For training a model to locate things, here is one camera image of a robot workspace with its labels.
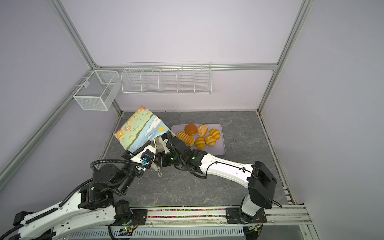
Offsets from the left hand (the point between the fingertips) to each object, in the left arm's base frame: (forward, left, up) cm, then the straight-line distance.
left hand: (146, 142), depth 60 cm
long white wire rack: (+55, -3, -6) cm, 55 cm away
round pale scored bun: (+20, -30, -33) cm, 49 cm away
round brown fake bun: (+30, -17, -33) cm, 48 cm away
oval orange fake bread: (+28, -26, -31) cm, 49 cm away
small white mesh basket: (+48, +41, -10) cm, 64 cm away
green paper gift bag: (+11, +5, -4) cm, 13 cm away
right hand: (-2, +1, -14) cm, 14 cm away
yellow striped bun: (+19, -23, -33) cm, 44 cm away
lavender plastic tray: (+16, -36, -36) cm, 53 cm away
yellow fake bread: (+25, -34, -32) cm, 53 cm away
